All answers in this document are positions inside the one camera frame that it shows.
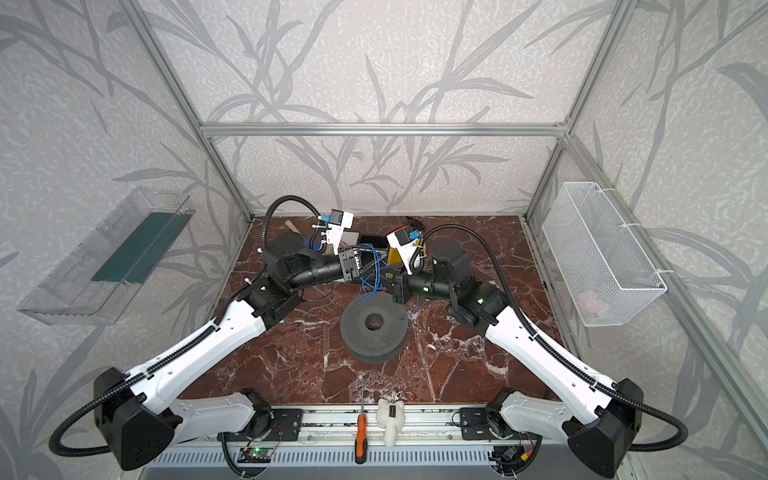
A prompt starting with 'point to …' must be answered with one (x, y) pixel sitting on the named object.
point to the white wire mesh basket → (607, 274)
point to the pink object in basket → (589, 301)
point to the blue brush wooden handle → (291, 226)
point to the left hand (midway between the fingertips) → (387, 250)
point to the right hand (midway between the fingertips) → (376, 265)
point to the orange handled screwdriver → (362, 445)
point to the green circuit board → (255, 455)
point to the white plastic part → (390, 418)
